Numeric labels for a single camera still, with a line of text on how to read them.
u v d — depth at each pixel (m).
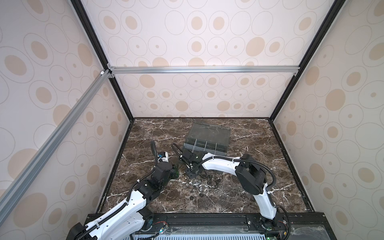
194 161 0.67
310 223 0.75
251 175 0.51
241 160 0.55
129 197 0.51
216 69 0.90
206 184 0.87
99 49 0.81
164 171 0.59
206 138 1.07
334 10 0.69
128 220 0.57
